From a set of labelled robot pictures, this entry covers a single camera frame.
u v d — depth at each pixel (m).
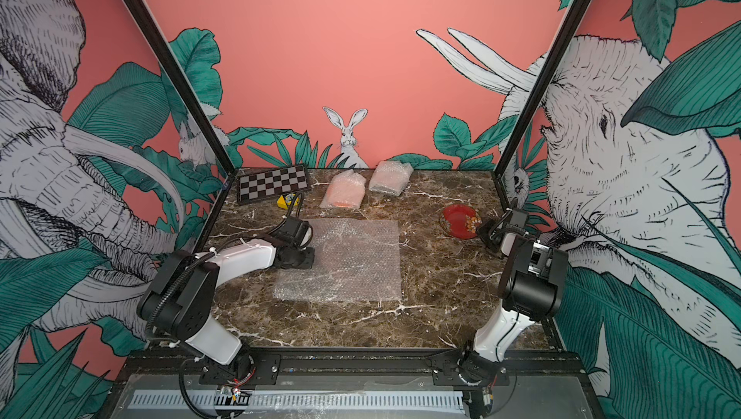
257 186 1.11
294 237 0.75
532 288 0.50
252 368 0.73
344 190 1.09
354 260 0.95
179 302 0.45
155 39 0.81
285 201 1.08
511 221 0.78
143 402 0.70
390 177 1.15
